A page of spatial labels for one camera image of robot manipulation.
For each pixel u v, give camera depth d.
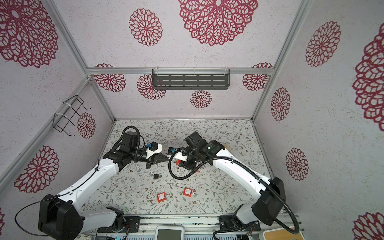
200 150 0.56
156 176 0.90
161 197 0.81
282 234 0.68
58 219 0.39
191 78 0.95
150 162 0.64
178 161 0.65
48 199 0.40
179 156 0.63
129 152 0.61
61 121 0.73
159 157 0.68
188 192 0.83
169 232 0.69
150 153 0.63
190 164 0.65
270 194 0.39
